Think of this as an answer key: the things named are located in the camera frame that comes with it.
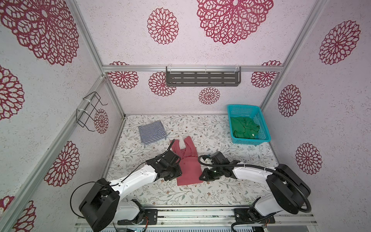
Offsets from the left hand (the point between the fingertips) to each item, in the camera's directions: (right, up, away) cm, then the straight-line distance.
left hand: (180, 175), depth 84 cm
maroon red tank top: (+6, +4, +11) cm, 13 cm away
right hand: (+11, -1, +1) cm, 11 cm away
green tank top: (+47, +28, +24) cm, 59 cm away
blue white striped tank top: (-22, +24, +25) cm, 41 cm away
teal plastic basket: (+59, +40, +31) cm, 78 cm away
